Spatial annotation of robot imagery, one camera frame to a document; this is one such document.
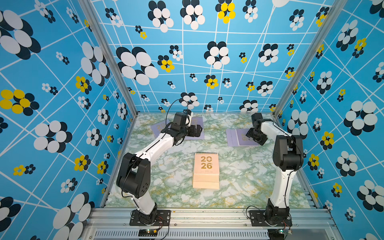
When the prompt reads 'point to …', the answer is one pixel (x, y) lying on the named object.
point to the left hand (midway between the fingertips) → (197, 126)
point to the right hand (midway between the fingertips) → (256, 138)
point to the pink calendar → (206, 170)
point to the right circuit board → (279, 233)
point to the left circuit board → (147, 232)
